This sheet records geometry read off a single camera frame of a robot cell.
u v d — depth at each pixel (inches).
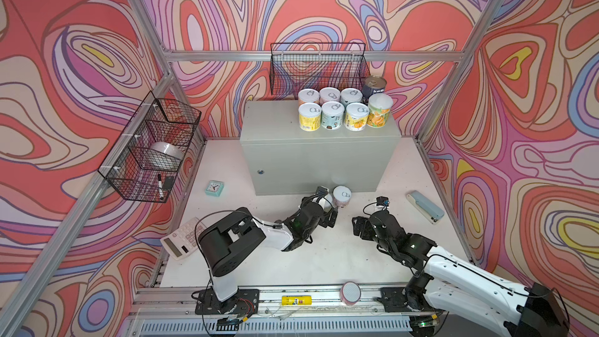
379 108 27.7
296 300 28.3
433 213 35.1
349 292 27.8
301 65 35.8
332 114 28.5
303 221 26.7
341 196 36.5
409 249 22.6
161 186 28.3
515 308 16.5
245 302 28.4
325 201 29.5
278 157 34.8
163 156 27.7
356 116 28.3
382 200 28.8
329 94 30.8
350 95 30.7
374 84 29.3
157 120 29.0
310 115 28.4
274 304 29.1
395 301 28.8
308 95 30.8
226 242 19.0
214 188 38.8
